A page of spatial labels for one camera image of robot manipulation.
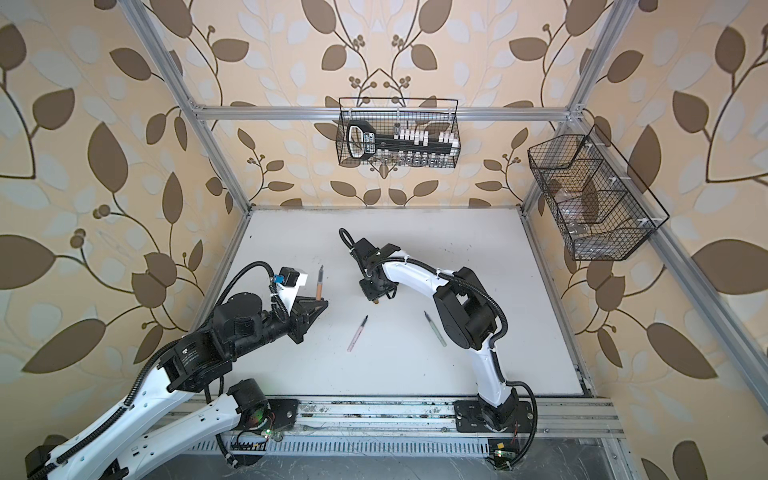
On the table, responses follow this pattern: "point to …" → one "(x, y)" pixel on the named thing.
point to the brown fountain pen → (319, 286)
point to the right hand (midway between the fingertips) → (377, 293)
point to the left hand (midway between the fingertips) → (326, 302)
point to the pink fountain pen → (357, 334)
